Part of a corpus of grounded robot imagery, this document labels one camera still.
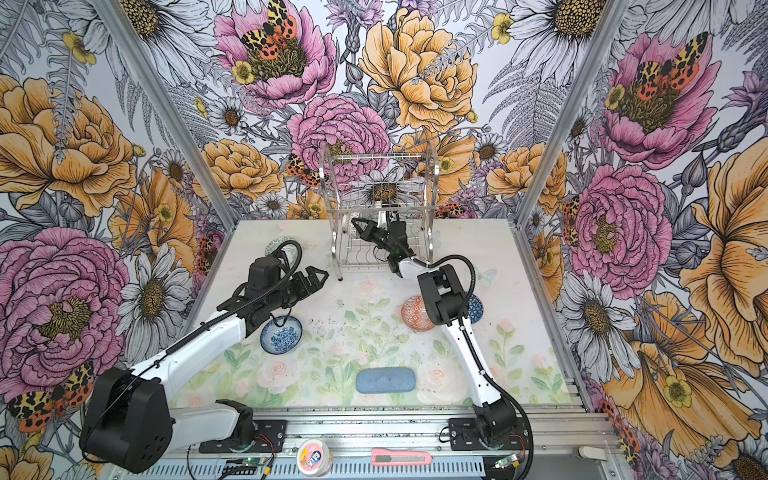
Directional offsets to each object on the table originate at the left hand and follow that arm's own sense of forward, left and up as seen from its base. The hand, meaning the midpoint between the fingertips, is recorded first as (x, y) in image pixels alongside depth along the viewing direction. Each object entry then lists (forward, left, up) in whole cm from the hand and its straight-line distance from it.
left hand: (318, 288), depth 86 cm
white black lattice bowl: (+26, -7, -3) cm, 27 cm away
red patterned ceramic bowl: (-2, -28, -12) cm, 31 cm away
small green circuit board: (-39, +12, -14) cm, 43 cm away
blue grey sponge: (-22, -19, -11) cm, 31 cm away
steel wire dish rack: (+30, -17, +4) cm, 35 cm away
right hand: (+27, -8, -2) cm, 28 cm away
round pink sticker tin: (-39, -4, -3) cm, 40 cm away
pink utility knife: (-38, -19, -13) cm, 45 cm away
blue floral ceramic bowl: (-9, +12, -13) cm, 20 cm away
